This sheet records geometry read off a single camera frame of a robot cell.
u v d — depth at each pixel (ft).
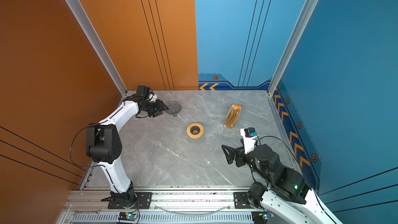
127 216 2.32
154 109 2.72
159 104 2.75
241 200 2.38
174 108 3.46
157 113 2.81
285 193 1.38
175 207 2.38
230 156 1.84
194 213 2.32
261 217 2.29
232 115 3.17
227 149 1.90
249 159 1.74
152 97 2.71
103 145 1.66
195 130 2.93
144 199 2.43
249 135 1.73
